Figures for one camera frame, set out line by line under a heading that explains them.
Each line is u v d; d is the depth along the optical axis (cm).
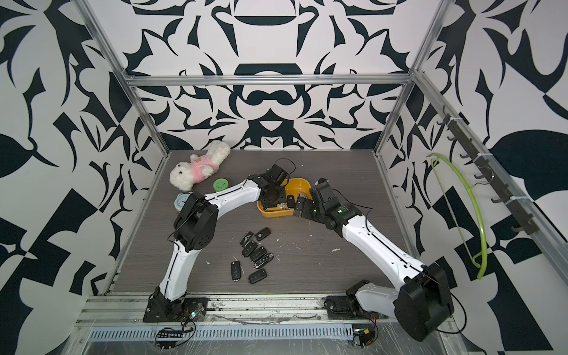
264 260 83
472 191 61
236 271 81
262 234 90
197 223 55
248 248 87
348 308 66
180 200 96
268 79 100
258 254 85
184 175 99
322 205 61
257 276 80
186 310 73
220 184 102
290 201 98
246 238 89
